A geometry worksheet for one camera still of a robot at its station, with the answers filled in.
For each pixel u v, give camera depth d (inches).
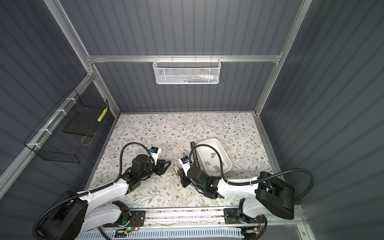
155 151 29.8
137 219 28.4
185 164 27.2
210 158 37.1
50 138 25.4
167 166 32.3
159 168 29.2
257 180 18.5
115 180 22.7
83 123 31.0
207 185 24.6
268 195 16.9
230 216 28.4
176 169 34.1
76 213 16.3
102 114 32.1
